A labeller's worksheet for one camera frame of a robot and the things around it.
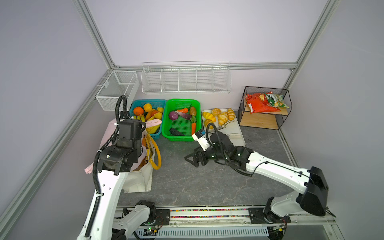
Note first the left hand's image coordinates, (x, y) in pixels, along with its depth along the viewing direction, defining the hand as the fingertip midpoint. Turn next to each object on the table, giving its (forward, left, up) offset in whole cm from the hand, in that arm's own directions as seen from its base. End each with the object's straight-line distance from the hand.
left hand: (123, 137), depth 63 cm
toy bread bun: (+42, -48, -31) cm, 71 cm away
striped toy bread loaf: (+39, -42, -33) cm, 66 cm away
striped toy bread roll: (+34, -41, -33) cm, 62 cm away
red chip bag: (+32, -74, -14) cm, 81 cm away
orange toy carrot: (+44, -24, -31) cm, 59 cm away
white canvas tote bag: (-10, 0, -26) cm, 28 cm away
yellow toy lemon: (+37, -5, -27) cm, 46 cm away
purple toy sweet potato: (+38, -26, -31) cm, 56 cm away
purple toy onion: (+38, -16, -29) cm, 51 cm away
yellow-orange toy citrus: (+45, +4, -26) cm, 53 cm away
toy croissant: (+35, -53, -32) cm, 71 cm away
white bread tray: (+36, -38, -34) cm, 62 cm away
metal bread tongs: (+30, -54, -32) cm, 70 cm away
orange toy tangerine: (+42, +10, -26) cm, 50 cm away
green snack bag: (+32, -85, -13) cm, 92 cm away
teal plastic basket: (+50, -1, -27) cm, 57 cm away
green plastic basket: (+33, -22, -35) cm, 52 cm away
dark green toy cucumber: (+24, -17, -30) cm, 42 cm away
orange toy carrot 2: (+27, -30, -31) cm, 51 cm away
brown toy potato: (+43, -30, -30) cm, 60 cm away
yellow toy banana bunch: (+26, -1, -29) cm, 39 cm away
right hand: (-5, -27, -12) cm, 30 cm away
